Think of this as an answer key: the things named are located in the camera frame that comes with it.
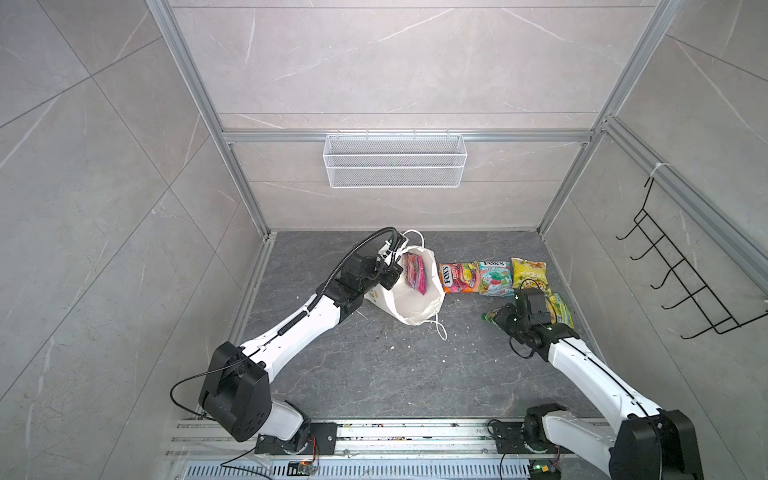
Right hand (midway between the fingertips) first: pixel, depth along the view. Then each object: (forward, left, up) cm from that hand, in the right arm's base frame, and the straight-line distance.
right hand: (497, 310), depth 88 cm
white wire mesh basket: (+47, +29, +22) cm, 59 cm away
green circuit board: (-38, -4, -9) cm, 39 cm away
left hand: (+10, +30, +18) cm, 36 cm away
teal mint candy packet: (+16, -5, -6) cm, 17 cm away
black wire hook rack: (-10, -36, +23) cm, 44 cm away
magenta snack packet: (+13, +24, +2) cm, 27 cm away
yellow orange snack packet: (+16, +7, -5) cm, 18 cm away
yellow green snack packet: (+16, -16, -4) cm, 23 cm away
